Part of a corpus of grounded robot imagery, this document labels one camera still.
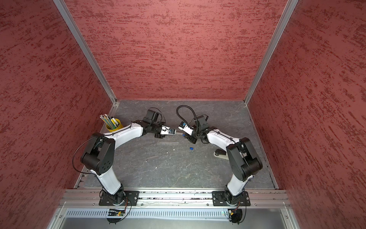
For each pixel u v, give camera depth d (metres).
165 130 0.79
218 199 0.74
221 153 0.86
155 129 0.79
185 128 0.80
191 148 0.92
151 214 0.77
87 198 0.76
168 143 0.95
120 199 0.67
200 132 0.72
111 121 0.92
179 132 0.88
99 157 0.48
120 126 0.93
